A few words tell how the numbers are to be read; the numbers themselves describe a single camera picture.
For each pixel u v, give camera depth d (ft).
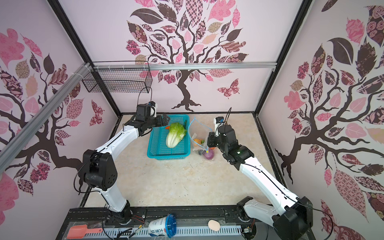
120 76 3.11
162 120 2.66
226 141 1.80
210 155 3.00
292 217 1.22
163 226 2.10
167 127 3.31
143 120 2.27
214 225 2.29
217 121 2.15
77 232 2.25
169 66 3.09
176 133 3.20
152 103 2.61
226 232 2.29
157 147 3.23
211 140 2.20
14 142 1.70
